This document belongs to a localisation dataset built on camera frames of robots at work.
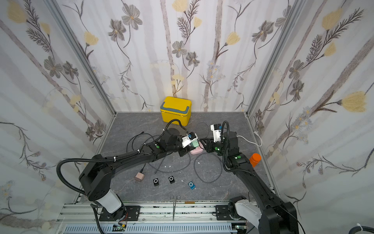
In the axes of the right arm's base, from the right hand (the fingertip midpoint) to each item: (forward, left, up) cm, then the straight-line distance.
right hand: (204, 139), depth 76 cm
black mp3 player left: (-17, +27, -22) cm, 38 cm away
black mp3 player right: (-15, +18, -22) cm, 32 cm away
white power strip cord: (+12, -37, -22) cm, 45 cm away
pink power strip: (+3, +1, -19) cm, 19 cm away
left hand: (+1, +5, -5) cm, 7 cm away
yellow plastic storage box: (+33, +20, -12) cm, 40 cm away
